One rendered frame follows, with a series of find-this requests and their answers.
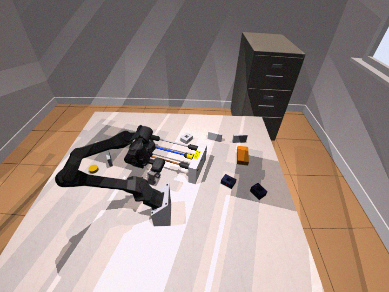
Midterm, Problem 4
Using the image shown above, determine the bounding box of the orange rectangular block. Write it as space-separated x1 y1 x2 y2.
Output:
237 146 249 166

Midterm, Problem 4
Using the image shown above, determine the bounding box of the yellow short cylinder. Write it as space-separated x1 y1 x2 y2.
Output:
89 165 99 174

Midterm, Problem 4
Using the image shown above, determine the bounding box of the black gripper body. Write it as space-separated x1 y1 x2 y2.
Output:
124 149 165 173

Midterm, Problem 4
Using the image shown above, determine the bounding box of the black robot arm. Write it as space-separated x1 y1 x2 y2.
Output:
55 125 164 210

